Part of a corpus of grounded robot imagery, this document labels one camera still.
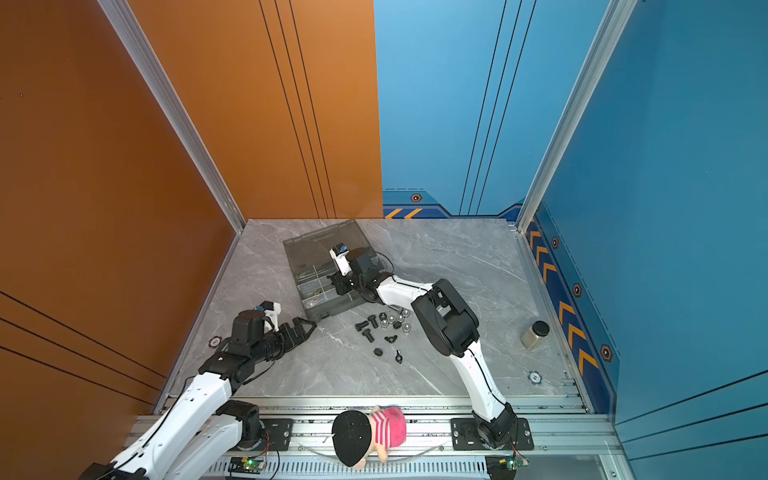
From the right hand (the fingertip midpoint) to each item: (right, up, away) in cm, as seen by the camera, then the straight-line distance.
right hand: (331, 277), depth 96 cm
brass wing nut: (-5, -5, +3) cm, 8 cm away
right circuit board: (+47, -43, -26) cm, 68 cm away
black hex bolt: (+10, -14, -5) cm, 18 cm away
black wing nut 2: (+20, -18, -7) cm, 28 cm away
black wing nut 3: (+22, -22, -10) cm, 33 cm away
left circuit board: (-15, -43, -25) cm, 52 cm away
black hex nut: (+17, -12, -2) cm, 21 cm away
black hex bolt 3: (+12, -16, -7) cm, 21 cm away
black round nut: (+16, -21, -10) cm, 28 cm away
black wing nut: (0, -6, -1) cm, 6 cm away
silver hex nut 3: (+18, -14, -5) cm, 23 cm away
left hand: (-4, -13, -13) cm, 19 cm away
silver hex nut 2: (+24, -15, -5) cm, 29 cm away
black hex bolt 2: (+14, -13, -4) cm, 19 cm away
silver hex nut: (+24, -11, -2) cm, 27 cm away
